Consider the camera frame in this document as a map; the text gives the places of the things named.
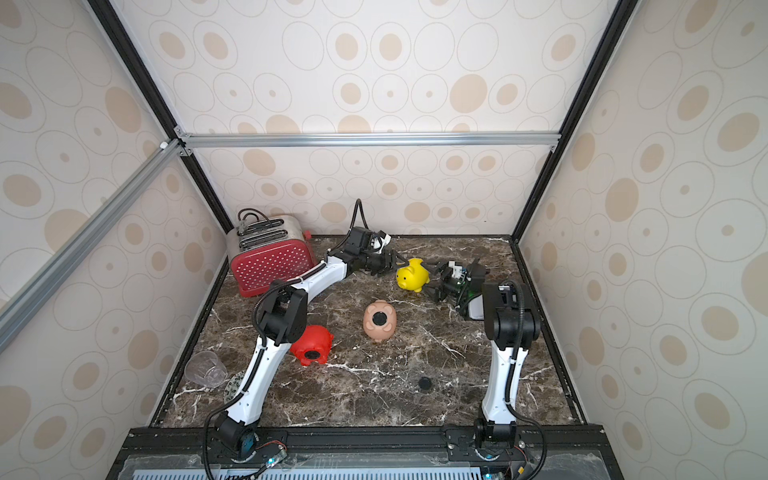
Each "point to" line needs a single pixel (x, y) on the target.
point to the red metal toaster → (265, 249)
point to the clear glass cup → (205, 369)
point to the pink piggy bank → (374, 331)
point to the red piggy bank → (314, 346)
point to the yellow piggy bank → (413, 277)
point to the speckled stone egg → (233, 385)
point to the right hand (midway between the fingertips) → (433, 273)
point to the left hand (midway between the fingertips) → (412, 265)
